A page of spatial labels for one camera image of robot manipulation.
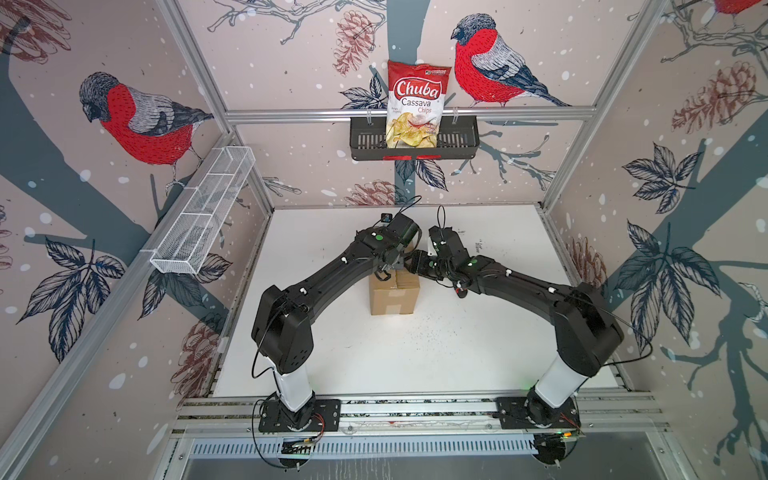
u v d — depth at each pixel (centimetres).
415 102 83
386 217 76
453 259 68
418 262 78
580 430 71
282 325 45
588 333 46
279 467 67
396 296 80
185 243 71
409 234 66
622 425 71
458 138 95
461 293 95
